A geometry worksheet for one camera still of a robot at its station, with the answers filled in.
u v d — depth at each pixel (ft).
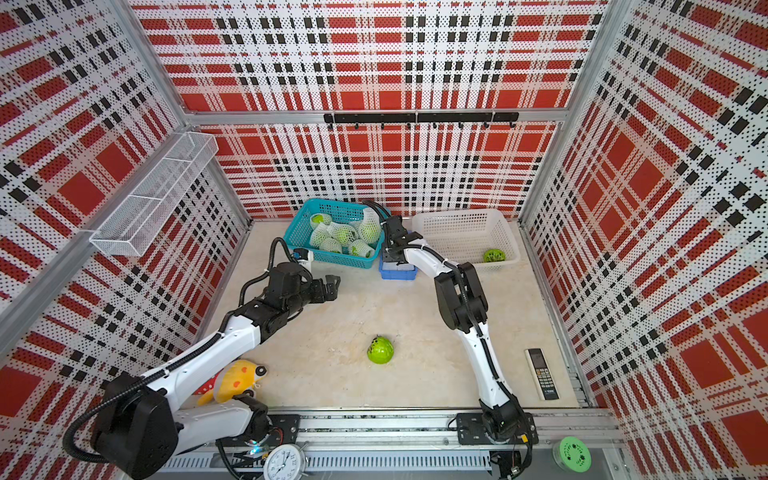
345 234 3.54
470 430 2.39
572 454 2.18
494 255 3.32
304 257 2.42
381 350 2.65
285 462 2.18
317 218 3.66
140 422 1.31
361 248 3.35
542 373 2.69
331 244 3.43
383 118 2.90
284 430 2.40
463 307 1.99
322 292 2.45
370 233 3.38
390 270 3.24
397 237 2.73
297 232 3.55
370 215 3.32
